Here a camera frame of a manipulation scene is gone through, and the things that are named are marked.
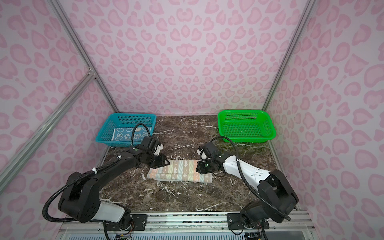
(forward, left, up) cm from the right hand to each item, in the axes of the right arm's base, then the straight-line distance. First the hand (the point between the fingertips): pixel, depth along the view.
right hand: (197, 169), depth 82 cm
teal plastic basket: (+32, +64, +2) cm, 71 cm away
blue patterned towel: (+26, +50, -3) cm, 57 cm away
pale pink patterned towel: (+2, +11, -6) cm, 12 cm away
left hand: (+4, +17, 0) cm, 17 cm away
